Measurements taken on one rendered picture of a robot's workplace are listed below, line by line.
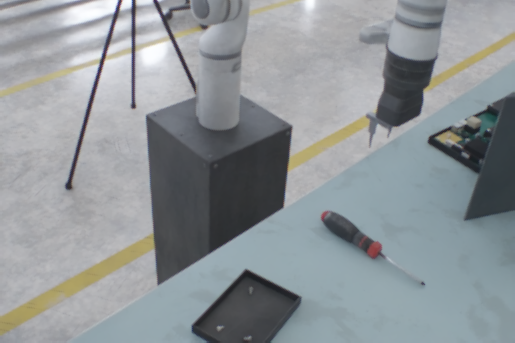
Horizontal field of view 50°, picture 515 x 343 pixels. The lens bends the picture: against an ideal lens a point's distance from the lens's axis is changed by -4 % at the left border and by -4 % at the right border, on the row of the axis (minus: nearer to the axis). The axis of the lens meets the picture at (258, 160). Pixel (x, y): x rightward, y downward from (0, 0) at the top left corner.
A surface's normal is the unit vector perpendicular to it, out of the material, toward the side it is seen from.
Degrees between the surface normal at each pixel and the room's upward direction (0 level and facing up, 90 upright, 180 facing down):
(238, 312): 0
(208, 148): 0
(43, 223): 0
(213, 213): 90
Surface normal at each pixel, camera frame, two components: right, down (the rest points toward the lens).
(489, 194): 0.29, 0.56
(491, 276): 0.06, -0.82
